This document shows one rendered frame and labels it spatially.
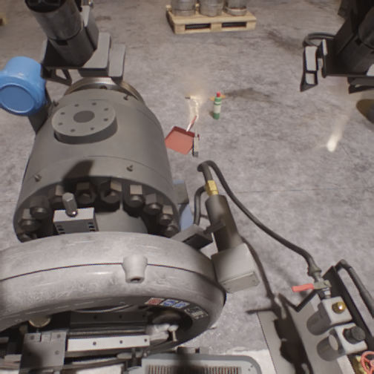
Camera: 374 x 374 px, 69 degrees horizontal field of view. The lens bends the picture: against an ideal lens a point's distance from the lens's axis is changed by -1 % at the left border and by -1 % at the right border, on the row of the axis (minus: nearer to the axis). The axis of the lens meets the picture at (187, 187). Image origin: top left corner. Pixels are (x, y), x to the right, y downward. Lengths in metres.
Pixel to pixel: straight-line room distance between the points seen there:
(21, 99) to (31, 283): 0.71
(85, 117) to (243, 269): 0.70
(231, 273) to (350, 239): 1.36
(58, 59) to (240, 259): 0.59
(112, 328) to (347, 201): 1.74
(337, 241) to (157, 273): 1.49
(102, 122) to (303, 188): 1.55
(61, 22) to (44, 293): 0.46
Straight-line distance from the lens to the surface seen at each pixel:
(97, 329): 0.96
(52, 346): 0.84
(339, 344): 1.18
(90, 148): 0.95
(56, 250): 0.61
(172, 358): 1.24
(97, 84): 1.44
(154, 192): 0.92
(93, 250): 0.60
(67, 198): 0.57
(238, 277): 0.74
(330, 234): 1.98
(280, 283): 1.69
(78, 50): 0.48
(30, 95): 1.13
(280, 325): 1.60
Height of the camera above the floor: 1.48
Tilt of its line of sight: 49 degrees down
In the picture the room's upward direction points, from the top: 2 degrees clockwise
